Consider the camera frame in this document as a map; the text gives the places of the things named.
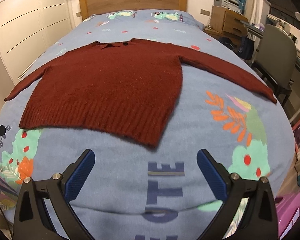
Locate wooden drawer cabinet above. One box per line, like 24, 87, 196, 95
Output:
204, 5, 249, 48

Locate white sliding wardrobe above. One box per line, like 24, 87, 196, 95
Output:
0, 0, 72, 83

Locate grey padded chair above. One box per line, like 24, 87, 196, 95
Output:
251, 24, 297, 106

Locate black backpack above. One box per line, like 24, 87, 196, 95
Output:
218, 37, 235, 51

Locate wooden headboard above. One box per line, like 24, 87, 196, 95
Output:
79, 0, 187, 20

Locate white boxes stack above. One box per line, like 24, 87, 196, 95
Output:
213, 0, 242, 14

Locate wall socket plate right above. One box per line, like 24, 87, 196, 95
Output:
200, 9, 211, 16

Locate dark red knit sweater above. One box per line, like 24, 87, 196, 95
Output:
7, 38, 276, 147

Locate cluttered desk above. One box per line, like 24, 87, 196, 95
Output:
240, 14, 300, 66

